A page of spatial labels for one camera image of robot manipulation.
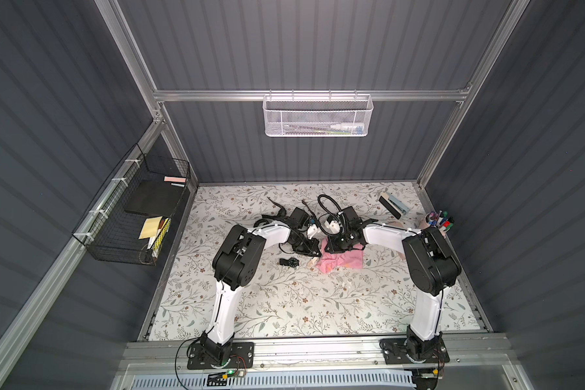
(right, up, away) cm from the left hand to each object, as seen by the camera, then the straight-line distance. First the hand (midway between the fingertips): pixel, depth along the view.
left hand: (320, 254), depth 95 cm
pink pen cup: (+40, +12, -1) cm, 42 cm away
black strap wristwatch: (-4, +19, +16) cm, 25 cm away
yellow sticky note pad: (-54, +13, -22) cm, 59 cm away
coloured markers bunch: (+45, +14, -3) cm, 48 cm away
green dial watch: (-11, -3, -1) cm, 12 cm away
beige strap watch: (-3, -2, -1) cm, 3 cm away
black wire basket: (-59, +16, -21) cm, 65 cm away
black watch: (-16, +16, +10) cm, 25 cm away
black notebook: (-55, +22, -18) cm, 61 cm away
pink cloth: (+12, -1, -1) cm, 12 cm away
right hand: (+4, +2, +1) cm, 5 cm away
